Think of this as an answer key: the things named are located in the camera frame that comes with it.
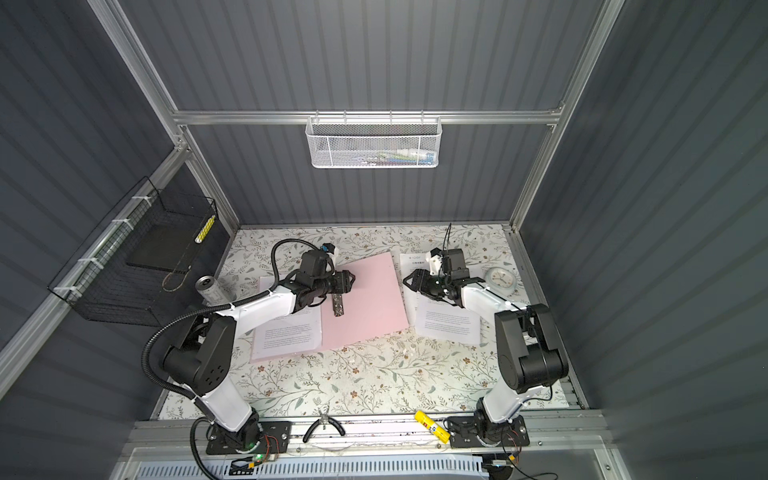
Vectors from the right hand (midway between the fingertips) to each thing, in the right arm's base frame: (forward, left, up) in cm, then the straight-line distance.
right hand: (413, 285), depth 92 cm
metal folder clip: (-2, +25, -8) cm, 26 cm away
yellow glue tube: (-39, -6, -7) cm, 40 cm away
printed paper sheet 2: (-7, -8, -9) cm, 14 cm away
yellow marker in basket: (+6, +58, +20) cm, 62 cm away
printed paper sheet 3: (+16, +1, -9) cm, 18 cm away
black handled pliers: (-36, +25, -9) cm, 44 cm away
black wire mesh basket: (-7, +67, +22) cm, 71 cm away
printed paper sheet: (-12, +37, -8) cm, 40 cm away
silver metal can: (-5, +59, +5) cm, 60 cm away
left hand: (+3, +21, +1) cm, 21 cm away
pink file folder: (-4, +13, -7) cm, 15 cm away
